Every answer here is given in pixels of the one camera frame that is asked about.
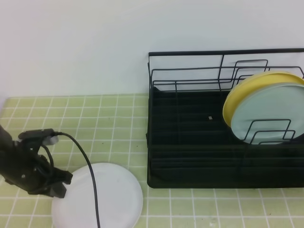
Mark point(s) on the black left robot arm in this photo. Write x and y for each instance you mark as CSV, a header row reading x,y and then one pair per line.
x,y
28,164

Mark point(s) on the white plate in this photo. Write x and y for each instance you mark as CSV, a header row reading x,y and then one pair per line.
x,y
119,194

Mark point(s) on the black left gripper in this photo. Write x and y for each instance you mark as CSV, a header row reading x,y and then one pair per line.
x,y
31,168

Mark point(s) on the light green plate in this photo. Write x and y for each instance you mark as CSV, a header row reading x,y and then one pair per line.
x,y
271,115

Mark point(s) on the black wire dish rack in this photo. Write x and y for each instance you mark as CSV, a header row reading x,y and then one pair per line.
x,y
199,71

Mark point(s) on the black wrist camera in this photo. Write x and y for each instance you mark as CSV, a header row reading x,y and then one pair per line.
x,y
42,136

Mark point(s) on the yellow plate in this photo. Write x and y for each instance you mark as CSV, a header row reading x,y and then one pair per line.
x,y
250,85

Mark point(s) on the black plastic drip tray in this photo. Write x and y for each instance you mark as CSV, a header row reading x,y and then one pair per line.
x,y
187,150

